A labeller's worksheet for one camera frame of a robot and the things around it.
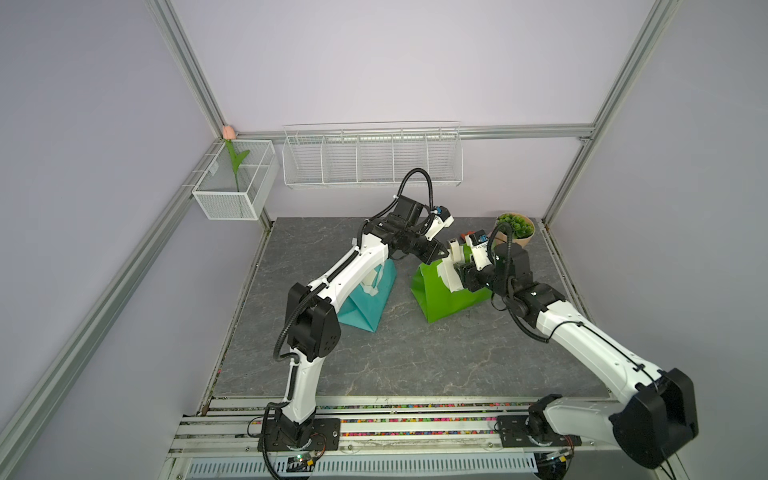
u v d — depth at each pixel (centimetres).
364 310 84
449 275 83
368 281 89
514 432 73
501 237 102
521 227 99
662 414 39
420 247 73
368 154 99
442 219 74
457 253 81
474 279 72
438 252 74
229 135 89
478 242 68
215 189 88
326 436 74
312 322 51
